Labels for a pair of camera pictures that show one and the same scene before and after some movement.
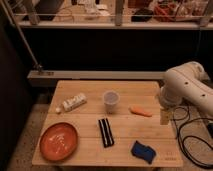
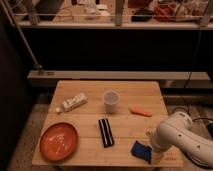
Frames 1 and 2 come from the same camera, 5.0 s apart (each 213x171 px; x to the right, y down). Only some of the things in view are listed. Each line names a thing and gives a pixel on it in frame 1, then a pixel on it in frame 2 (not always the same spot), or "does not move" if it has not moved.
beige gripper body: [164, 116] -> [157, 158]
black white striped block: [106, 132] does not move
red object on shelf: [165, 12] does not move
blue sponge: [145, 152] does not move
